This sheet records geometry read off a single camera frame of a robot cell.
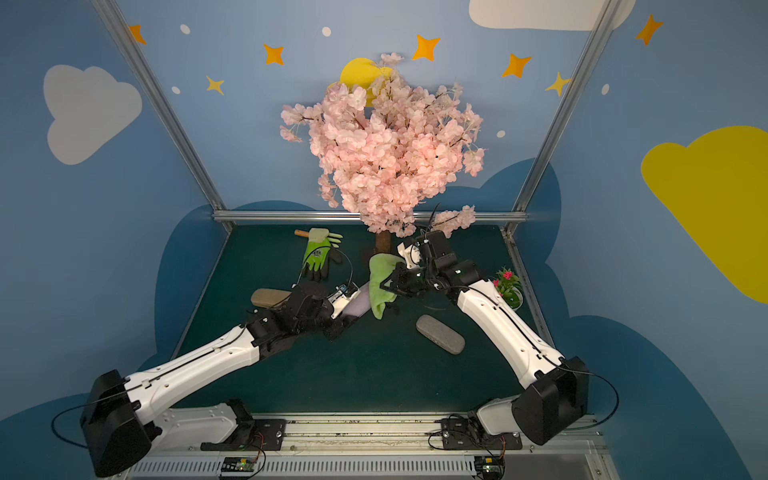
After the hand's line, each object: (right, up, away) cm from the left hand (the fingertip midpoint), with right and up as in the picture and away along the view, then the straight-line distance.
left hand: (349, 304), depth 79 cm
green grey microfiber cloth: (+8, +10, -5) cm, 14 cm away
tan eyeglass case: (-28, -1, +17) cm, 33 cm away
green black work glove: (-16, +17, +36) cm, 43 cm away
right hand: (+9, +6, -4) cm, 12 cm away
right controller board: (+36, -40, -5) cm, 54 cm away
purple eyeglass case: (+3, 0, -1) cm, 4 cm away
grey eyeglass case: (+26, -11, +11) cm, 31 cm away
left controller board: (-26, -38, -7) cm, 47 cm away
